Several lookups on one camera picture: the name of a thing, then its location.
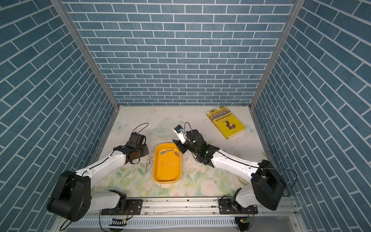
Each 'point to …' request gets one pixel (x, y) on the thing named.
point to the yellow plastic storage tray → (167, 163)
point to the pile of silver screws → (164, 152)
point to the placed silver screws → (147, 164)
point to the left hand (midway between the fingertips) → (148, 149)
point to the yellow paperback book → (225, 122)
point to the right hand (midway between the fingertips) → (178, 137)
